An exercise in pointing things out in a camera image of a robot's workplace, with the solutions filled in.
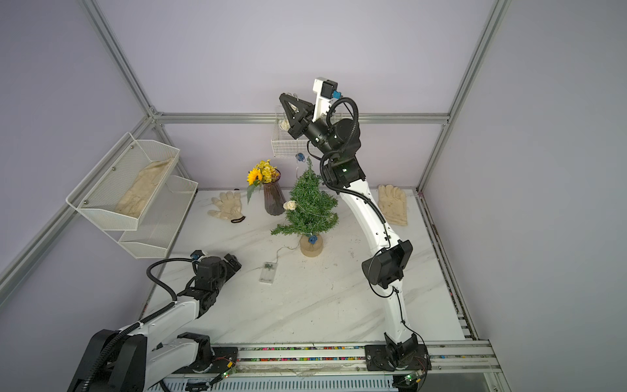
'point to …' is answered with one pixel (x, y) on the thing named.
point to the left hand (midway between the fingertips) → (228, 266)
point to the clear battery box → (268, 273)
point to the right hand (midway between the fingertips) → (281, 102)
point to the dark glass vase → (273, 196)
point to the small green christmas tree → (314, 216)
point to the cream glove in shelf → (134, 202)
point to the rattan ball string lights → (289, 205)
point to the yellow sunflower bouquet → (264, 172)
